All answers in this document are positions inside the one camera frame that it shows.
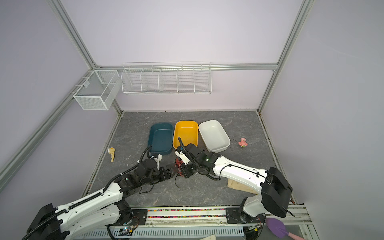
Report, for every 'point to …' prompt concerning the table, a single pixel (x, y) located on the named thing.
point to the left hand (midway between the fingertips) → (173, 174)
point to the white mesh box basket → (97, 91)
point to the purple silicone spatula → (277, 228)
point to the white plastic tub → (214, 135)
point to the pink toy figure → (243, 142)
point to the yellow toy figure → (111, 151)
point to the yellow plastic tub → (187, 131)
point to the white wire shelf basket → (166, 77)
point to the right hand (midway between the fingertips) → (181, 170)
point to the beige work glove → (236, 184)
